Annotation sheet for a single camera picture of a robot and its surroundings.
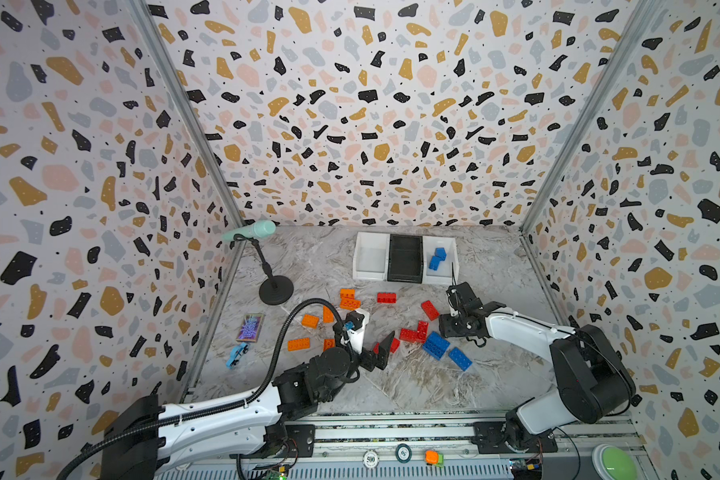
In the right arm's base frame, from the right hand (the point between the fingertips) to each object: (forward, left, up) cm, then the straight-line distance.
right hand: (449, 320), depth 92 cm
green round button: (-36, -35, -2) cm, 50 cm away
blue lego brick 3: (-7, +5, -2) cm, 9 cm away
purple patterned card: (-4, +61, +1) cm, 61 cm away
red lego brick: (+9, +19, -2) cm, 21 cm away
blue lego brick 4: (-11, -2, -3) cm, 11 cm away
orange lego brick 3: (-16, +31, +32) cm, 47 cm away
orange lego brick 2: (+6, +32, -1) cm, 32 cm away
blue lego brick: (+29, -1, -2) cm, 29 cm away
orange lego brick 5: (-8, +46, -2) cm, 47 cm away
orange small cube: (-36, +9, 0) cm, 37 cm away
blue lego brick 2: (+26, +2, -4) cm, 26 cm away
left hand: (-11, +21, +19) cm, 30 cm away
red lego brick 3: (-3, +8, -2) cm, 9 cm away
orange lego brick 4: (-1, +43, 0) cm, 43 cm away
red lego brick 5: (-7, +17, -2) cm, 18 cm away
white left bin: (+29, +25, -5) cm, 39 cm away
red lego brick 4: (-5, +13, -1) cm, 14 cm away
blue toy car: (-12, +62, +1) cm, 63 cm away
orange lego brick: (+9, +33, -2) cm, 34 cm away
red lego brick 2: (+5, +5, -3) cm, 7 cm away
